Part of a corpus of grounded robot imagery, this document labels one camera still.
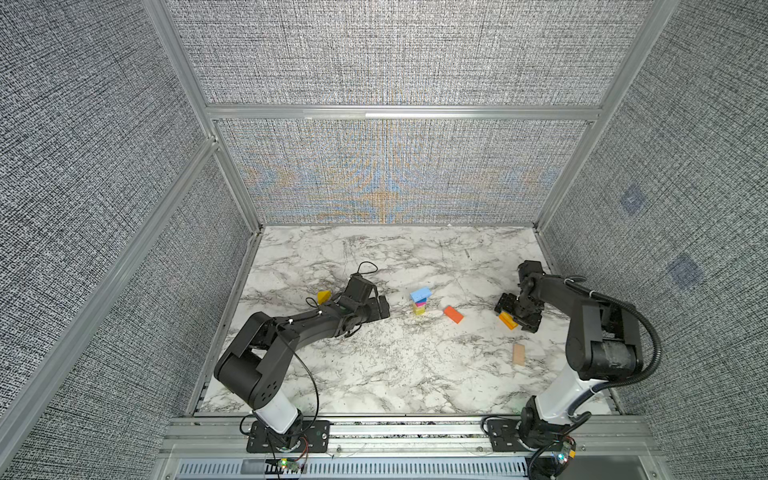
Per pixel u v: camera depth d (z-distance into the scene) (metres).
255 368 0.45
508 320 0.91
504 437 0.72
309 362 0.85
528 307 0.77
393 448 0.73
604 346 0.48
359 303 0.72
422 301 0.90
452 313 0.96
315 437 0.73
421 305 0.92
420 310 0.94
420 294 0.88
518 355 0.86
